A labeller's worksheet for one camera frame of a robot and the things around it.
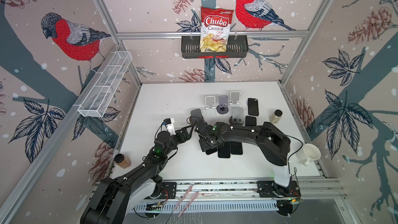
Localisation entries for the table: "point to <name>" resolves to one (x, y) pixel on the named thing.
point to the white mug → (308, 152)
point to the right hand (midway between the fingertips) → (206, 145)
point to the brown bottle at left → (122, 160)
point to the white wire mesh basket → (98, 97)
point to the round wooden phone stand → (237, 119)
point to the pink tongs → (180, 200)
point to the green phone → (250, 121)
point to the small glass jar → (275, 116)
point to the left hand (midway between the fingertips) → (191, 125)
